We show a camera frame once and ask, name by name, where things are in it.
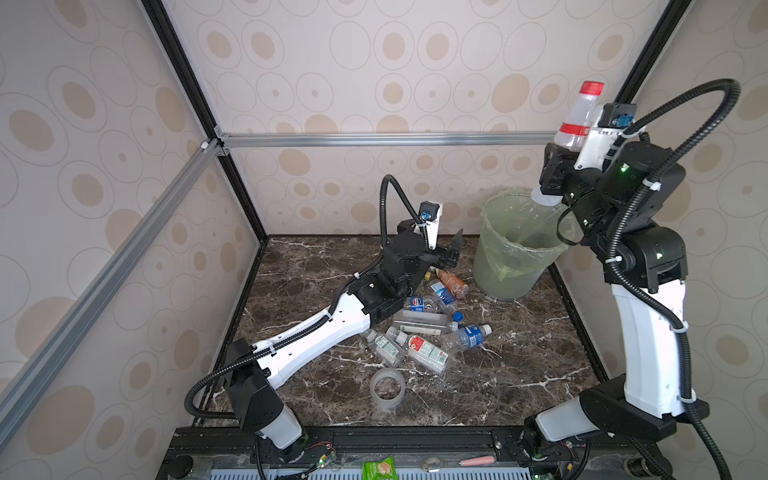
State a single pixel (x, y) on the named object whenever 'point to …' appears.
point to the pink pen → (479, 460)
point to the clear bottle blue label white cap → (471, 336)
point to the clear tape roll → (387, 373)
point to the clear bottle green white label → (390, 351)
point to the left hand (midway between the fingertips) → (453, 222)
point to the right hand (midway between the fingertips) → (563, 145)
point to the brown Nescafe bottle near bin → (453, 283)
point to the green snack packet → (380, 470)
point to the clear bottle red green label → (421, 350)
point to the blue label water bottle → (446, 295)
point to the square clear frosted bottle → (436, 322)
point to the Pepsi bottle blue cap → (424, 304)
